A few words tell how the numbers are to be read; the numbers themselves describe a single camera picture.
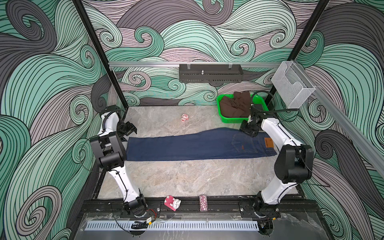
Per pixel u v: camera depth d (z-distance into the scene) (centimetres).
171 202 70
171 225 70
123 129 78
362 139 54
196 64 93
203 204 72
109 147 54
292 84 78
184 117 110
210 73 95
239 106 111
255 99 115
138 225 71
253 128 75
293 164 47
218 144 98
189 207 75
